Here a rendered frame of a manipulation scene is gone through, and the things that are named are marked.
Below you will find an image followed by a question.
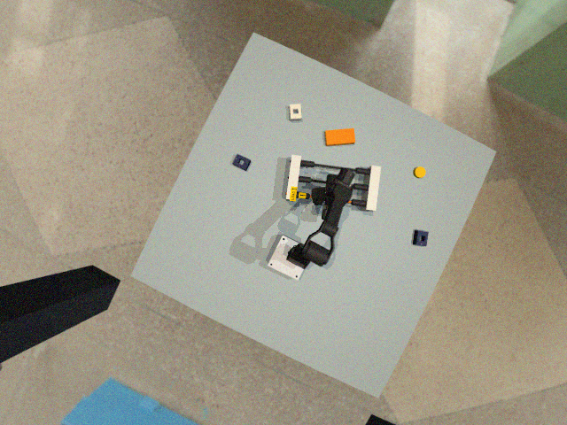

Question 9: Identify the yellow short cylinder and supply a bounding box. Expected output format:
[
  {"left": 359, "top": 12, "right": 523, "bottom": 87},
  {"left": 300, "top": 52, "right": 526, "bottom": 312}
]
[{"left": 414, "top": 166, "right": 425, "bottom": 178}]

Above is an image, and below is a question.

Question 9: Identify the orange rectangular block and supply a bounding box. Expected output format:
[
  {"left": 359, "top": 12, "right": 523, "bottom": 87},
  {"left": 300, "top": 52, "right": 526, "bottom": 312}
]
[{"left": 325, "top": 128, "right": 355, "bottom": 147}]

